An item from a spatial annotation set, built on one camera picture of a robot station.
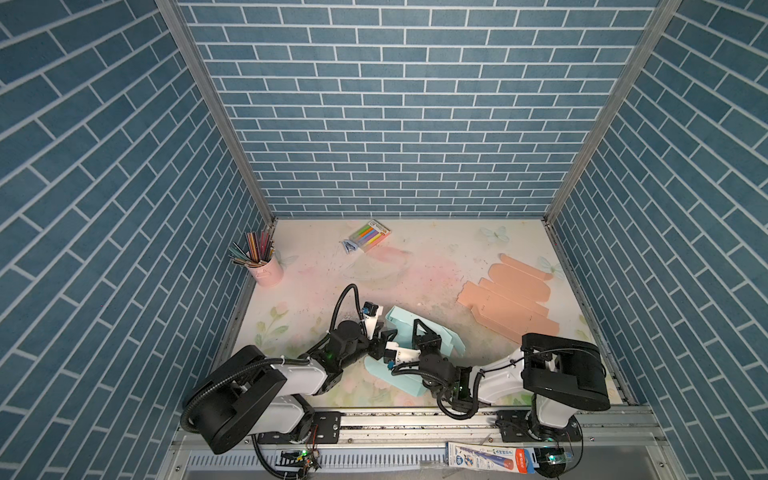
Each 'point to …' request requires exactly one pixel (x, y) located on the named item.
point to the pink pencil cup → (268, 273)
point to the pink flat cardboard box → (508, 299)
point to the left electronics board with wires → (306, 461)
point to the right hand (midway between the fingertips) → (419, 317)
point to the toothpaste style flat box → (491, 457)
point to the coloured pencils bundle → (258, 249)
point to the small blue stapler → (349, 245)
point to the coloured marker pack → (370, 235)
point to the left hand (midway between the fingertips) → (391, 330)
